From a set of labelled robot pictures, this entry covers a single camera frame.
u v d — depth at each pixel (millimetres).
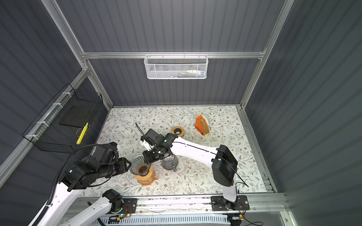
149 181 814
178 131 1043
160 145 567
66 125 727
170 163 806
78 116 768
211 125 1077
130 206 723
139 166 744
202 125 993
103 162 501
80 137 701
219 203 722
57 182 423
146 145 642
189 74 928
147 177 743
